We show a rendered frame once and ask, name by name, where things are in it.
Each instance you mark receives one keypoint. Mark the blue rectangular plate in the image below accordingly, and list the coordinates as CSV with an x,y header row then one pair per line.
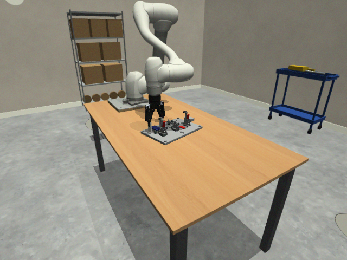
x,y
155,128

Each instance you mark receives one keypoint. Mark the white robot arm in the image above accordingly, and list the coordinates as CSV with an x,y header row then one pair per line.
x,y
157,74

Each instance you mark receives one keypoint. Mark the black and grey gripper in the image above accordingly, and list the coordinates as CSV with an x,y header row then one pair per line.
x,y
150,108

